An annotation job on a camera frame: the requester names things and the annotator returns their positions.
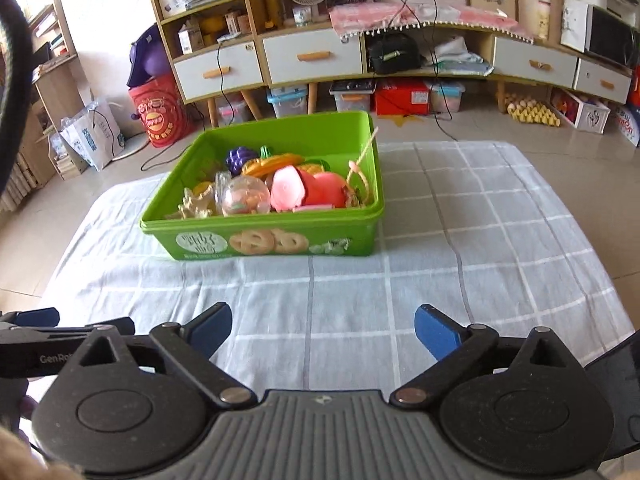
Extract green plastic bin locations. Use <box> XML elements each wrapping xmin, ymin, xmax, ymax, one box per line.
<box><xmin>140</xmin><ymin>112</ymin><xmax>384</xmax><ymax>260</ymax></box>

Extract pink cloth runner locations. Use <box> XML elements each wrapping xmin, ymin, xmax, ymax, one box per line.
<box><xmin>329</xmin><ymin>1</ymin><xmax>534</xmax><ymax>44</ymax></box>

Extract orange toy pumpkin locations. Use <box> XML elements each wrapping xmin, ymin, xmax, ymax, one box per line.
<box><xmin>241</xmin><ymin>153</ymin><xmax>305</xmax><ymax>179</ymax></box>

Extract clear pink ball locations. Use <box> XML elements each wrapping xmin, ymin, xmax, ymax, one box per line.
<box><xmin>220</xmin><ymin>176</ymin><xmax>271</xmax><ymax>217</ymax></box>

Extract wooden sideboard cabinet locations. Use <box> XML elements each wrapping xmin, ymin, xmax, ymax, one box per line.
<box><xmin>151</xmin><ymin>0</ymin><xmax>631</xmax><ymax>112</ymax></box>

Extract yellow egg tray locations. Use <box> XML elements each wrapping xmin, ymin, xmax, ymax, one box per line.
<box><xmin>503</xmin><ymin>93</ymin><xmax>561</xmax><ymax>128</ymax></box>

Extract gold antler toy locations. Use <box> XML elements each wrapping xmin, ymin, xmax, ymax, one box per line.
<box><xmin>165</xmin><ymin>186</ymin><xmax>216</xmax><ymax>220</ymax></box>

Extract purple toy grapes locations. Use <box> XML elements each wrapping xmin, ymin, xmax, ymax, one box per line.
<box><xmin>226</xmin><ymin>146</ymin><xmax>259</xmax><ymax>177</ymax></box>

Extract black microwave oven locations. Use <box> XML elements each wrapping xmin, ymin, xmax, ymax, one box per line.
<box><xmin>560</xmin><ymin>0</ymin><xmax>639</xmax><ymax>68</ymax></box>

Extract purple plush toy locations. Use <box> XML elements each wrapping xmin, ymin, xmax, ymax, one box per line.
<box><xmin>127</xmin><ymin>24</ymin><xmax>171</xmax><ymax>88</ymax></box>

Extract red box under cabinet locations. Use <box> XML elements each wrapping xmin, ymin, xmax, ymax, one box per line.
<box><xmin>374</xmin><ymin>78</ymin><xmax>431</xmax><ymax>116</ymax></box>

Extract white paper bag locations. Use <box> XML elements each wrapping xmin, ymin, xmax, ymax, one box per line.
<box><xmin>61</xmin><ymin>99</ymin><xmax>125</xmax><ymax>171</ymax></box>

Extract pink pig toy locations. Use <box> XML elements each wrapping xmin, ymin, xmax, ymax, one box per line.
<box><xmin>269</xmin><ymin>127</ymin><xmax>380</xmax><ymax>213</ymax></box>

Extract red cartoon bucket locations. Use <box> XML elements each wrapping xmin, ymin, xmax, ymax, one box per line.
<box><xmin>129</xmin><ymin>72</ymin><xmax>195</xmax><ymax>148</ymax></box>

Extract yellow green toy corn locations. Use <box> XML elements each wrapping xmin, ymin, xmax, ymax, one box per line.
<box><xmin>296</xmin><ymin>159</ymin><xmax>331</xmax><ymax>174</ymax></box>

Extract black bag on shelf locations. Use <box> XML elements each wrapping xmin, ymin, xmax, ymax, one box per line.
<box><xmin>367</xmin><ymin>32</ymin><xmax>422</xmax><ymax>75</ymax></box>

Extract clear storage box blue lid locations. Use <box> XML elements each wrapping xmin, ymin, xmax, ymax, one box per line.
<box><xmin>267</xmin><ymin>86</ymin><xmax>308</xmax><ymax>118</ymax></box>

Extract white checked tablecloth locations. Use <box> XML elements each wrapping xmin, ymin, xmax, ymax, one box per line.
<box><xmin>44</xmin><ymin>142</ymin><xmax>634</xmax><ymax>391</ymax></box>

